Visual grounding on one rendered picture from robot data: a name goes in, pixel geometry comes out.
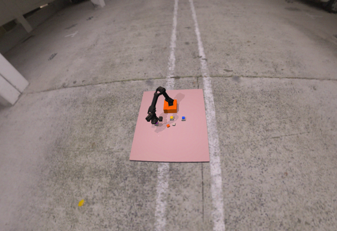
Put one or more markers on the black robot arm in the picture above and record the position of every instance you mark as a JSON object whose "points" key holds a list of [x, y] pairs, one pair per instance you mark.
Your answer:
{"points": [[152, 107]]}

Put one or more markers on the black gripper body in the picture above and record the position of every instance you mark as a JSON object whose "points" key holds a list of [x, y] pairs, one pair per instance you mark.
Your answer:
{"points": [[160, 118]]}

